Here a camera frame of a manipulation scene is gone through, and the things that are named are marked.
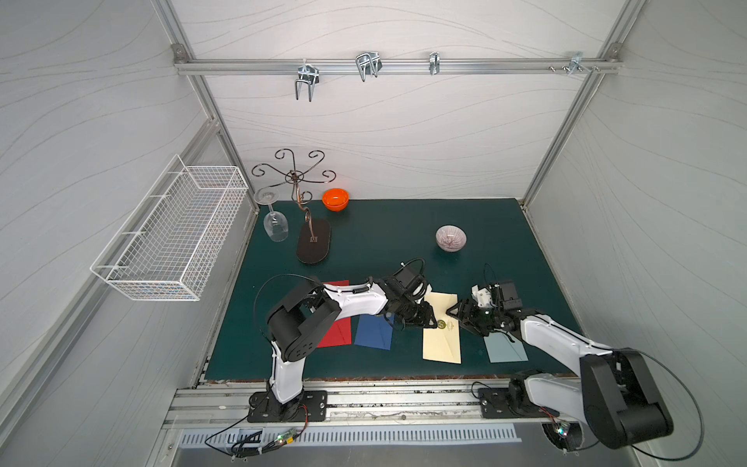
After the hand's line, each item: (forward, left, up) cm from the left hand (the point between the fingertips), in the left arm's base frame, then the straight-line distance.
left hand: (435, 329), depth 83 cm
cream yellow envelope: (-2, -3, -5) cm, 6 cm away
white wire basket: (+10, +66, +27) cm, 72 cm away
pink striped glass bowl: (+36, -10, -2) cm, 37 cm away
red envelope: (0, +28, -4) cm, 28 cm away
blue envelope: (+1, +18, -5) cm, 19 cm away
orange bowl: (+54, +36, -1) cm, 65 cm away
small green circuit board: (-26, +38, -3) cm, 46 cm away
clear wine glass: (+25, +48, +18) cm, 57 cm away
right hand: (+5, -7, -3) cm, 9 cm away
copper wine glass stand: (+31, +42, -4) cm, 53 cm away
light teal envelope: (-4, -20, -5) cm, 20 cm away
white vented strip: (-26, +48, -7) cm, 55 cm away
